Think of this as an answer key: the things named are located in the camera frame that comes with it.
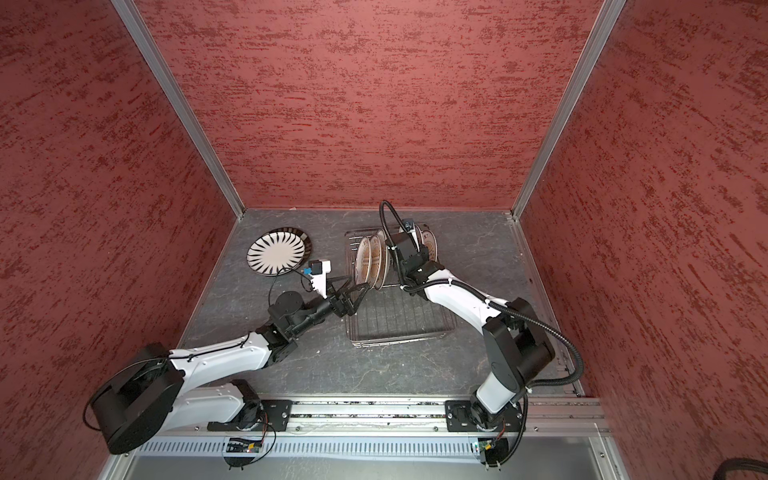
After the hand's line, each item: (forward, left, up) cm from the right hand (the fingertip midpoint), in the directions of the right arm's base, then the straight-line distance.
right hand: (408, 252), depth 89 cm
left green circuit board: (-45, +45, -18) cm, 66 cm away
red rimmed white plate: (+4, -8, 0) cm, 8 cm away
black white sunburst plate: (+12, +47, -14) cm, 51 cm away
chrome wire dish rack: (-13, +6, -15) cm, 21 cm away
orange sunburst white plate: (+5, +15, -10) cm, 19 cm away
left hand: (-14, +13, +4) cm, 19 cm away
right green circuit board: (-48, -16, -17) cm, 53 cm away
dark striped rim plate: (+17, +37, -14) cm, 43 cm away
